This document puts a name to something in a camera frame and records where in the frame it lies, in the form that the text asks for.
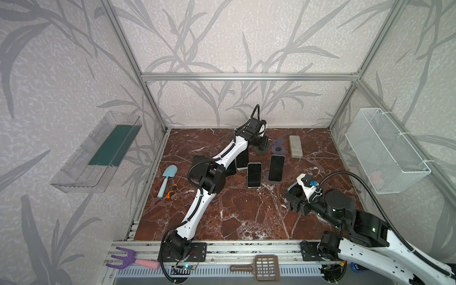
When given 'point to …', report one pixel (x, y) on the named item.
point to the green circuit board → (189, 266)
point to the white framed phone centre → (254, 175)
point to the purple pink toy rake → (130, 259)
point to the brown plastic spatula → (265, 266)
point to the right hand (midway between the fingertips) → (290, 186)
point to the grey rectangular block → (295, 148)
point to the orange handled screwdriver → (168, 195)
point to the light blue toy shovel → (170, 171)
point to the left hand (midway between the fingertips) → (267, 141)
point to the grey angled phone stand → (258, 151)
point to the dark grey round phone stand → (278, 148)
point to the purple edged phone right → (276, 168)
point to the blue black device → (357, 268)
